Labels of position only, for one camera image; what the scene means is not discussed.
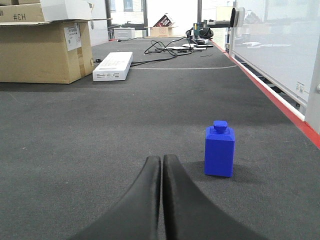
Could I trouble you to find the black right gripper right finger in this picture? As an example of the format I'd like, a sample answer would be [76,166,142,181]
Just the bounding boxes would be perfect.
[162,154,266,240]

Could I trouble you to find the blue box with slanted corners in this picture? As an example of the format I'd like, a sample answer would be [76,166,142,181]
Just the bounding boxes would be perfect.
[204,120,236,178]

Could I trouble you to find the long flat white box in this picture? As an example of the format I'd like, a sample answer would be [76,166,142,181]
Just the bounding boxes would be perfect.
[92,51,134,82]

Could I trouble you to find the open cardboard box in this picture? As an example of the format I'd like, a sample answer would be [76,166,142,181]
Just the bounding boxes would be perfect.
[144,13,180,38]

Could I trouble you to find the black cable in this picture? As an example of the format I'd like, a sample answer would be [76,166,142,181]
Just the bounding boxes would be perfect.
[93,37,201,66]

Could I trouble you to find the white cardboard box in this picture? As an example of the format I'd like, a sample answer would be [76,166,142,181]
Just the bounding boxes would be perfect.
[39,0,95,22]

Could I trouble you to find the white papers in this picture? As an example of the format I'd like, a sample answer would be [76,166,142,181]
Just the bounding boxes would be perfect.
[166,42,215,51]

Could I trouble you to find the grey white case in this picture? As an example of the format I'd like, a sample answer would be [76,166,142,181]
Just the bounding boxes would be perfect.
[113,27,136,40]

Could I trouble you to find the large brown cardboard box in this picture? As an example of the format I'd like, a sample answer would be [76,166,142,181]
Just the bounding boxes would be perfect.
[0,18,112,85]

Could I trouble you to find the white partition panel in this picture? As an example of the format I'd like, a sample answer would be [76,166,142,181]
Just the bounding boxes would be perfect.
[228,0,320,123]

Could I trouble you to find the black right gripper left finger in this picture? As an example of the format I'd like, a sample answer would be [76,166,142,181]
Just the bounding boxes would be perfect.
[71,155,162,240]

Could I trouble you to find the small brown cardboard box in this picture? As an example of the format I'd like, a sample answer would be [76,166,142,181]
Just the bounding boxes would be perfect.
[0,2,46,23]

